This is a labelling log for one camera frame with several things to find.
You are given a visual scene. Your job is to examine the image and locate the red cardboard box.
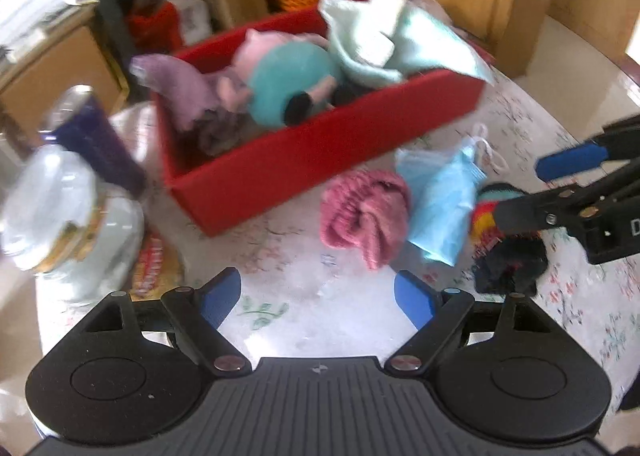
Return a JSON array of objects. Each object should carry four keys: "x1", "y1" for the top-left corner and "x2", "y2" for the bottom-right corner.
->
[{"x1": 152, "y1": 6, "x2": 496, "y2": 238}]

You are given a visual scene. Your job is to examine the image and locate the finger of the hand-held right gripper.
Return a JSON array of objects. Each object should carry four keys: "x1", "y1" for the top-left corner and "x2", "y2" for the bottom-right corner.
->
[
  {"x1": 534, "y1": 114, "x2": 640, "y2": 183},
  {"x1": 493, "y1": 167, "x2": 640, "y2": 237}
]

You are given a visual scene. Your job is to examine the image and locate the blue face mask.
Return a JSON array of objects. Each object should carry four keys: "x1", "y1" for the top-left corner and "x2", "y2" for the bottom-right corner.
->
[{"x1": 395, "y1": 123, "x2": 508, "y2": 267}]

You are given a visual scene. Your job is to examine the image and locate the grey cloth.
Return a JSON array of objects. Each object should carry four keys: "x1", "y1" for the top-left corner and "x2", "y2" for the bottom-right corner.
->
[{"x1": 192, "y1": 111, "x2": 261, "y2": 157}]

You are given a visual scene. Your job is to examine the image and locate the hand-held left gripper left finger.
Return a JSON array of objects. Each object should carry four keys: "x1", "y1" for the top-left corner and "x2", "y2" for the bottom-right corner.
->
[{"x1": 80, "y1": 266, "x2": 253, "y2": 377}]

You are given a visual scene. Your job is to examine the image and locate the floral tablecloth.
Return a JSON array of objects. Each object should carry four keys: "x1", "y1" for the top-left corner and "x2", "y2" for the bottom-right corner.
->
[{"x1": 35, "y1": 54, "x2": 640, "y2": 412}]

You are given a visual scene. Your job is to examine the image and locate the white plastic bag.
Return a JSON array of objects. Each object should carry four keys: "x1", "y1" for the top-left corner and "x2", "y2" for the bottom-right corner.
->
[{"x1": 160, "y1": 0, "x2": 213, "y2": 44}]

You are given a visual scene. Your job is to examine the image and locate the clear glass jar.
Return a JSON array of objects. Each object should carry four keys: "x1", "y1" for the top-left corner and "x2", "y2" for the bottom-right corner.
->
[{"x1": 0, "y1": 146, "x2": 146, "y2": 304}]

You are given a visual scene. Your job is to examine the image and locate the light green towel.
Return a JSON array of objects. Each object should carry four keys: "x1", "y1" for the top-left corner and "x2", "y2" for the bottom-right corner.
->
[{"x1": 317, "y1": 0, "x2": 416, "y2": 87}]

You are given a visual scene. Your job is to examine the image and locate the pink and teal plush toy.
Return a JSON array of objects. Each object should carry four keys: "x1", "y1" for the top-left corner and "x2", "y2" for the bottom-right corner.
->
[{"x1": 217, "y1": 29, "x2": 341, "y2": 129}]

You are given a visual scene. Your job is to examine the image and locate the pink knit hat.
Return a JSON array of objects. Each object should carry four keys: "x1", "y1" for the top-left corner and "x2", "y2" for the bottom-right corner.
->
[{"x1": 320, "y1": 169, "x2": 412, "y2": 271}]

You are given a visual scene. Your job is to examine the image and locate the red plastic bag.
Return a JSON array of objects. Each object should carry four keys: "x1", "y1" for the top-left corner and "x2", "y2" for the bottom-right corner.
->
[{"x1": 125, "y1": 1, "x2": 183, "y2": 54}]

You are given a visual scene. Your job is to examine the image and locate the lilac cloth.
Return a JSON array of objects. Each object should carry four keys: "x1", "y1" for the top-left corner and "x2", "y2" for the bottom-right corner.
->
[{"x1": 131, "y1": 54, "x2": 226, "y2": 132}]

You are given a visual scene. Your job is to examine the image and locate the black shelf rack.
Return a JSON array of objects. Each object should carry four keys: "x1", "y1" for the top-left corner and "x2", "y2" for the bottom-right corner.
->
[{"x1": 75, "y1": 0, "x2": 136, "y2": 102}]

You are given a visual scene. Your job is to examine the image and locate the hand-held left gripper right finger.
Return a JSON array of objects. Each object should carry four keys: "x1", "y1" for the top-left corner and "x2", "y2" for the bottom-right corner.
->
[{"x1": 384, "y1": 270, "x2": 548, "y2": 377}]

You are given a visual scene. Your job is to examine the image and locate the blue drink can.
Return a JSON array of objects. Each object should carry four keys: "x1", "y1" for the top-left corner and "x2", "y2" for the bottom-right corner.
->
[{"x1": 42, "y1": 86, "x2": 148, "y2": 199}]

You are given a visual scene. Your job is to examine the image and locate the wooden television cabinet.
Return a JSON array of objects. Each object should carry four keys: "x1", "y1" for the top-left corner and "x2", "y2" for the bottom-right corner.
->
[{"x1": 0, "y1": 4, "x2": 128, "y2": 137}]

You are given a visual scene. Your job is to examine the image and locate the pale blue cloth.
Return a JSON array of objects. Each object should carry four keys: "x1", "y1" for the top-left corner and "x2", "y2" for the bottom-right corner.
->
[{"x1": 395, "y1": 0, "x2": 498, "y2": 84}]

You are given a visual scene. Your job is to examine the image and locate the black multicoloured striped sock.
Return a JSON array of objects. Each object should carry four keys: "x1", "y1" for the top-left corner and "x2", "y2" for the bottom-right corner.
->
[{"x1": 470, "y1": 181, "x2": 549, "y2": 297}]

